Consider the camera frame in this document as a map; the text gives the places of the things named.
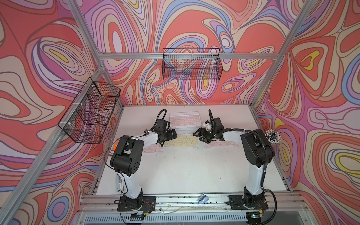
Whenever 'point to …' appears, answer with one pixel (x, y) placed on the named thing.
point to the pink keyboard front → (184, 119)
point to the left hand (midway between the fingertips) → (174, 136)
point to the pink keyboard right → (221, 143)
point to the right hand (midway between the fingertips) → (196, 139)
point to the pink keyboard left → (153, 148)
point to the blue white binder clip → (203, 198)
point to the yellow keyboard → (183, 141)
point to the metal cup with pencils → (273, 136)
